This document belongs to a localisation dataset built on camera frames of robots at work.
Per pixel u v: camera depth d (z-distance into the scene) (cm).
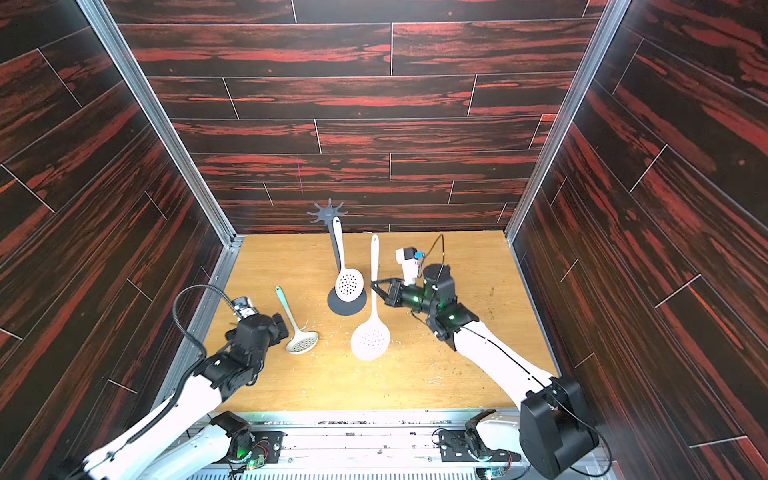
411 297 67
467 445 73
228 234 121
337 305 87
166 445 47
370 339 73
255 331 59
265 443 73
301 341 91
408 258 70
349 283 91
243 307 68
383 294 73
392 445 75
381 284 73
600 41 70
